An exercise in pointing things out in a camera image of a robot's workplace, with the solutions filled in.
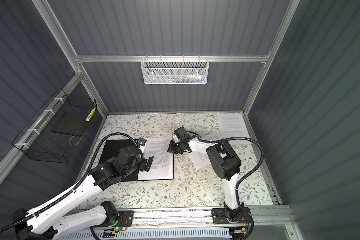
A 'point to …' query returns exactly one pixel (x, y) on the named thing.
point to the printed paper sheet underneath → (200, 159)
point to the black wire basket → (53, 135)
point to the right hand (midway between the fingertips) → (168, 151)
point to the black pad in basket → (72, 123)
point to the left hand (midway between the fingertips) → (144, 153)
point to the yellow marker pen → (90, 114)
